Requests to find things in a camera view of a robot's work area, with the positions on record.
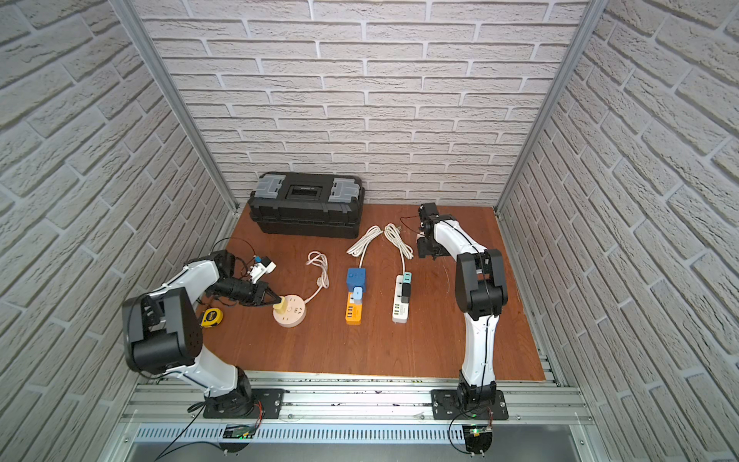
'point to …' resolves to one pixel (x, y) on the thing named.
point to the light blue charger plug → (358, 295)
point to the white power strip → (400, 312)
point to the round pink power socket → (294, 314)
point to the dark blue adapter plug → (356, 277)
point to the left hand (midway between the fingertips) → (278, 297)
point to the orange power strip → (353, 312)
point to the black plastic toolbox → (307, 205)
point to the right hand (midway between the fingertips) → (439, 251)
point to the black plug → (405, 292)
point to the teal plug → (407, 277)
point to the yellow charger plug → (282, 306)
